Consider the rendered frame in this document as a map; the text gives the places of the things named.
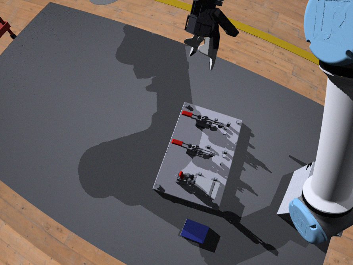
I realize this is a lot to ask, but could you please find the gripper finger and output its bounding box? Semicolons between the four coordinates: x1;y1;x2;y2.
198;27;220;70
184;35;205;56

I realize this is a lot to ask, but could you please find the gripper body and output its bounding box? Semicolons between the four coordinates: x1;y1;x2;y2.
184;0;223;38

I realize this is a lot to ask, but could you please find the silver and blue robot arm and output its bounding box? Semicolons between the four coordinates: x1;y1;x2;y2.
289;0;353;244

